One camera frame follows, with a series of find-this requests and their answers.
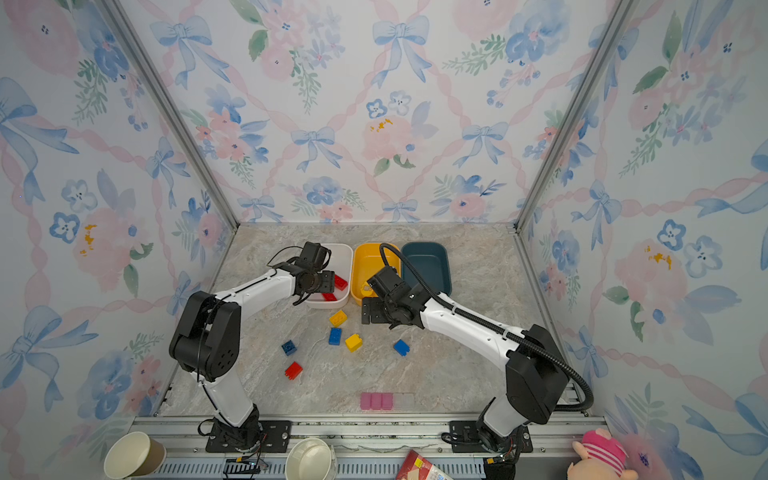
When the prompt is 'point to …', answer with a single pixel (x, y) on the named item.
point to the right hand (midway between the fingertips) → (376, 310)
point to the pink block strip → (376, 400)
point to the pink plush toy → (605, 458)
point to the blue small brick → (289, 348)
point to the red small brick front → (293, 371)
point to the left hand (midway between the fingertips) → (323, 278)
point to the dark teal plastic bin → (430, 259)
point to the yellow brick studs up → (338, 319)
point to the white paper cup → (311, 459)
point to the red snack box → (413, 466)
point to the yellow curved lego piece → (368, 291)
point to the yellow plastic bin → (366, 261)
